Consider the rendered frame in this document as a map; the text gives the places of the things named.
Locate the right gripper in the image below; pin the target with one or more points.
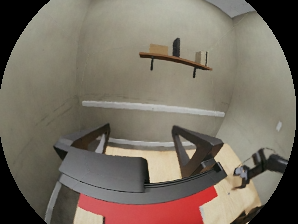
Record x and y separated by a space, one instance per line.
246 176

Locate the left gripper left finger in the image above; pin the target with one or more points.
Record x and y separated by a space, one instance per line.
81 139

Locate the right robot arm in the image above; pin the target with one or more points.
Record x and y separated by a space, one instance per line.
274 165

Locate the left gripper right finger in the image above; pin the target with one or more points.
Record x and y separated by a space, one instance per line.
207 147

